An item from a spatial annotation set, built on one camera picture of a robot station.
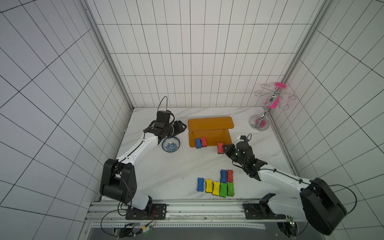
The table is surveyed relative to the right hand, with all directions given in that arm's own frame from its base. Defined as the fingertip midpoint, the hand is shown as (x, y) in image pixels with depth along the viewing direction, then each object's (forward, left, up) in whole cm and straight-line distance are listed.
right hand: (216, 146), depth 85 cm
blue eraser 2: (-14, -5, -9) cm, 17 cm away
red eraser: (+6, +7, -8) cm, 12 cm away
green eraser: (-22, -4, -9) cm, 24 cm away
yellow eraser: (-21, +4, -9) cm, 23 cm away
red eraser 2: (-1, -3, -1) cm, 3 cm away
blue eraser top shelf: (-19, +8, -10) cm, 23 cm away
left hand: (+6, +20, +6) cm, 22 cm away
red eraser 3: (-14, -8, -10) cm, 19 cm away
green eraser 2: (-21, -8, -10) cm, 25 cm away
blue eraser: (+6, +11, -8) cm, 14 cm away
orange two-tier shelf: (+20, -2, -12) cm, 23 cm away
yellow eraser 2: (-21, 0, -9) cm, 23 cm away
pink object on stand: (+28, -38, +12) cm, 49 cm away
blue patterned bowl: (+5, +29, -10) cm, 31 cm away
